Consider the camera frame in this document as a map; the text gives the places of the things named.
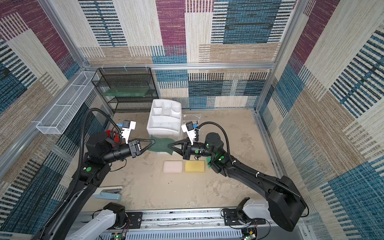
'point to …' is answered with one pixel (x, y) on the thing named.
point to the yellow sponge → (194, 166)
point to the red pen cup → (109, 132)
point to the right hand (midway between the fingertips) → (171, 148)
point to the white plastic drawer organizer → (164, 118)
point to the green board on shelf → (129, 92)
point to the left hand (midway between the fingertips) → (154, 143)
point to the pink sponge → (172, 167)
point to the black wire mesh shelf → (123, 77)
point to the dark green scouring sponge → (161, 145)
